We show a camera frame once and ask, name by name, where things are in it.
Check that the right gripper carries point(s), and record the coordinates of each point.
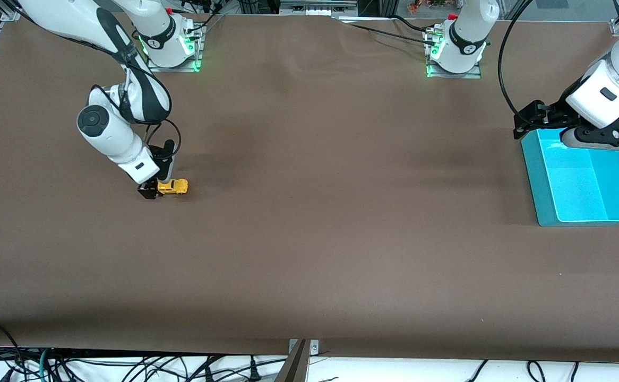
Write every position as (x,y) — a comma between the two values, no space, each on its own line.
(148,189)

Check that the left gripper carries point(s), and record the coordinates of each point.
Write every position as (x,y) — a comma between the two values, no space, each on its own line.
(552,115)

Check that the yellow beetle toy car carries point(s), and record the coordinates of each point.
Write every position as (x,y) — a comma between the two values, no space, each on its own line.
(175,186)

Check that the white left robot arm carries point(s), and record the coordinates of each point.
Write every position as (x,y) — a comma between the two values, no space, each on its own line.
(466,37)

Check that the teal plastic bin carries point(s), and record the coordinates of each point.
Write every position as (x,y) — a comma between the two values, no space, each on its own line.
(580,185)

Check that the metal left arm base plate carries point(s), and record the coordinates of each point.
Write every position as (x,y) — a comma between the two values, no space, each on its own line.
(474,71)

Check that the metal corner bracket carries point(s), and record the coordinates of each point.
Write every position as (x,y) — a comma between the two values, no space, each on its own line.
(616,27)

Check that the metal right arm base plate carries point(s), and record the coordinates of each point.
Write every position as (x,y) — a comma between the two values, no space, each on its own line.
(195,53)

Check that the metal table edge bracket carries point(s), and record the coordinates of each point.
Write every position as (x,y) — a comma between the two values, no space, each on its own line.
(315,347)

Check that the dark angled post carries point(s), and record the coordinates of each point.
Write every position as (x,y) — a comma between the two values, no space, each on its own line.
(294,366)

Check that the aluminium frame rail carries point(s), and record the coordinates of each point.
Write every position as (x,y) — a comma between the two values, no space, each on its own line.
(317,6)

